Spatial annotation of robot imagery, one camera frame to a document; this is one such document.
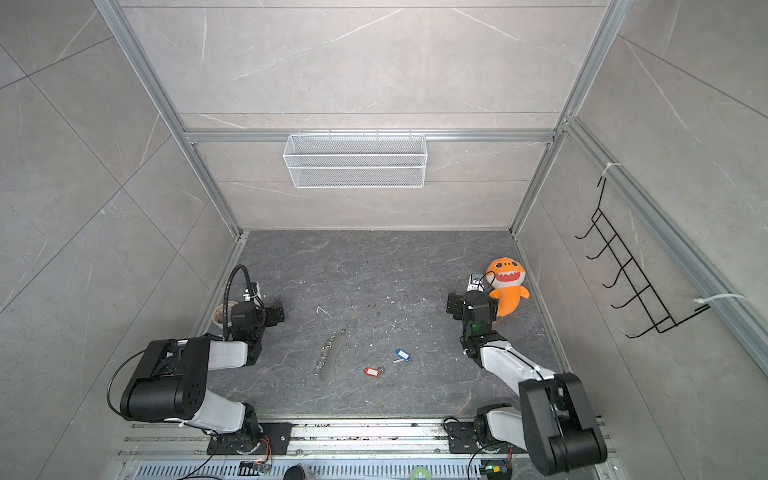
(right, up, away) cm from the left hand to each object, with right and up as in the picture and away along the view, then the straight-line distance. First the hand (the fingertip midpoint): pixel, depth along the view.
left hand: (261, 295), depth 94 cm
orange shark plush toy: (+80, +6, +2) cm, 80 cm away
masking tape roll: (-15, -6, +2) cm, 16 cm away
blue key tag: (+45, -17, -6) cm, 49 cm away
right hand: (+66, +2, -4) cm, 66 cm away
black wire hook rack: (+97, +9, -26) cm, 101 cm away
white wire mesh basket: (+29, +46, +7) cm, 55 cm away
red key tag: (+36, -21, -9) cm, 43 cm away
